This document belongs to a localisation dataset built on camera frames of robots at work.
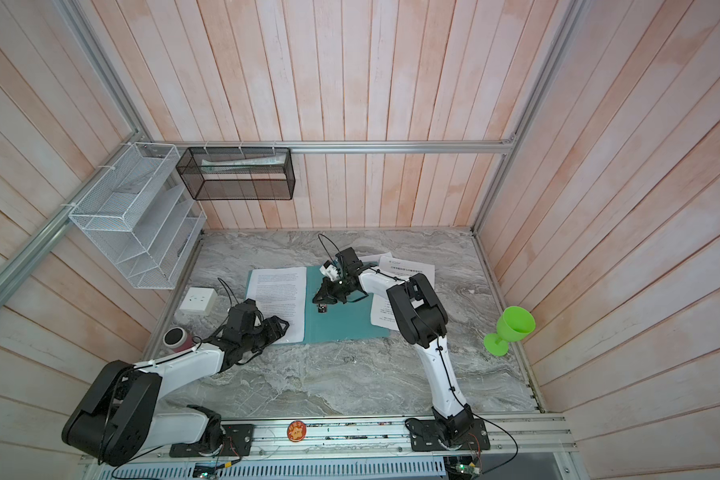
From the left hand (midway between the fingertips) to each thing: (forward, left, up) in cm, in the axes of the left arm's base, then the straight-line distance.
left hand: (283, 334), depth 90 cm
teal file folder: (+4, -22, +1) cm, 23 cm away
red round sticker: (-26, -7, -1) cm, 27 cm away
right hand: (+11, -8, +2) cm, 14 cm away
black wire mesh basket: (+50, +20, +23) cm, 59 cm away
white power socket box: (+11, +29, +2) cm, 31 cm away
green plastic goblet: (-3, -64, +14) cm, 66 cm away
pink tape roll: (-3, +30, +3) cm, 31 cm away
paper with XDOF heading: (+9, -31, -2) cm, 32 cm away
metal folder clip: (+10, -11, -1) cm, 15 cm away
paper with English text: (+16, +4, -1) cm, 16 cm away
